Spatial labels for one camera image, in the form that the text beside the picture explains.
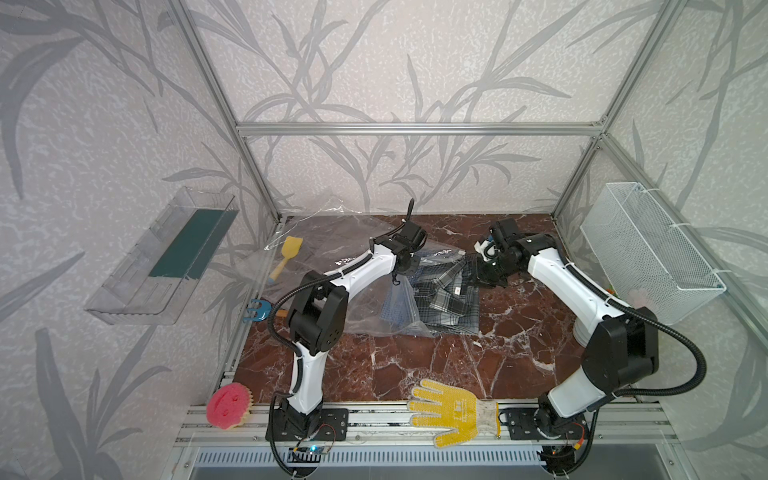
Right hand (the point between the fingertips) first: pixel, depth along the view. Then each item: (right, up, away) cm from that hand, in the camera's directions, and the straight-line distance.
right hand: (466, 279), depth 84 cm
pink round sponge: (-62, -30, -11) cm, 69 cm away
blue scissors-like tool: (-63, -12, +8) cm, 64 cm away
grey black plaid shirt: (-6, -4, 0) cm, 7 cm away
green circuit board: (-39, -39, -14) cm, 57 cm away
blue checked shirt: (-20, -8, +4) cm, 21 cm away
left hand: (-17, +3, +11) cm, 21 cm away
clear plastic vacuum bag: (-46, +13, +28) cm, 56 cm away
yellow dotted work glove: (-3, -33, -9) cm, 34 cm away
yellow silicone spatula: (-60, +8, +24) cm, 65 cm away
